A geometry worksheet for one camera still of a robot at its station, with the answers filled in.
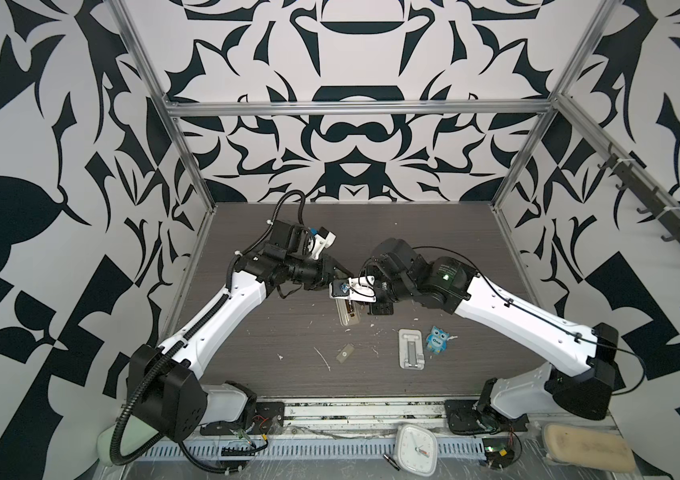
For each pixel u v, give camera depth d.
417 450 0.67
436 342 0.85
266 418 0.73
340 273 0.71
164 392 0.39
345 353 0.85
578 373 0.41
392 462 0.68
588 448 0.67
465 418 0.74
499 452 0.71
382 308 0.60
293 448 0.71
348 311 0.69
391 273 0.53
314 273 0.66
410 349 0.83
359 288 0.57
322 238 0.71
